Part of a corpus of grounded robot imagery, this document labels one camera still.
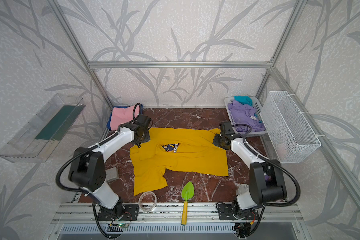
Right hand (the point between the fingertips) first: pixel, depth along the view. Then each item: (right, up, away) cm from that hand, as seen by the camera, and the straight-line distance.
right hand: (217, 136), depth 93 cm
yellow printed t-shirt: (-19, -9, +4) cm, 22 cm away
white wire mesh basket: (+25, +6, -30) cm, 40 cm away
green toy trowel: (-18, -28, -14) cm, 37 cm away
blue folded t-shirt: (-77, +9, +15) cm, 79 cm away
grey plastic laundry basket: (+34, +21, +19) cm, 44 cm away
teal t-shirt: (+24, +26, +19) cm, 40 cm away
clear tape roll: (-40, -34, -19) cm, 56 cm away
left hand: (-45, +2, -1) cm, 45 cm away
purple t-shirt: (+24, +15, +19) cm, 34 cm away
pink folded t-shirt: (-70, +14, +19) cm, 73 cm away
